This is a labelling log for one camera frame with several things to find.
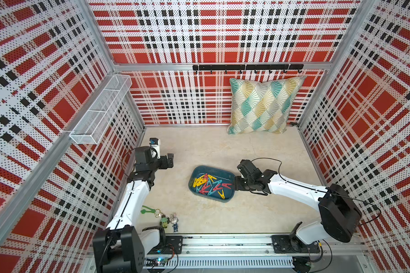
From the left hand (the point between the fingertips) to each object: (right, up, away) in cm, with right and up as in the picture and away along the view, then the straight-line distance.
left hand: (167, 155), depth 85 cm
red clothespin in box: (+19, -18, +5) cm, 27 cm away
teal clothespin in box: (+23, -19, +4) cm, 30 cm away
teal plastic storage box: (+23, -16, +6) cm, 29 cm away
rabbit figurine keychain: (+5, -30, -7) cm, 32 cm away
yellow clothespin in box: (+16, -15, +6) cm, 23 cm away
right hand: (+37, -15, +1) cm, 40 cm away
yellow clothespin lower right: (+28, -21, +3) cm, 36 cm away
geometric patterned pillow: (+51, +26, +8) cm, 58 cm away
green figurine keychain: (+1, -31, -7) cm, 31 cm away
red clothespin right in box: (+30, -17, +6) cm, 35 cm away
